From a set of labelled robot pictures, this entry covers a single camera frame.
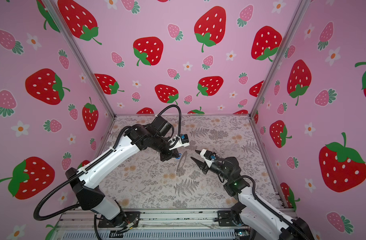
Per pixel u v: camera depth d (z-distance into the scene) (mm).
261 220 545
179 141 592
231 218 668
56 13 695
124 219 721
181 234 701
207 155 591
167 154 614
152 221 751
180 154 687
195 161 706
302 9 689
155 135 530
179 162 715
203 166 648
